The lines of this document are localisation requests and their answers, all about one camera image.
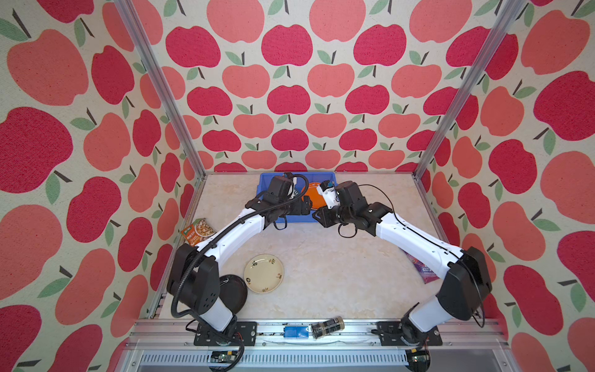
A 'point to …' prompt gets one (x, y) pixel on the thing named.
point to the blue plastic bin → (314, 178)
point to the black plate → (233, 292)
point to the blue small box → (296, 332)
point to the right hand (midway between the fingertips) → (320, 212)
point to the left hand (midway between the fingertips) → (306, 204)
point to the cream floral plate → (263, 273)
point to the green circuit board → (223, 356)
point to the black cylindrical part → (327, 327)
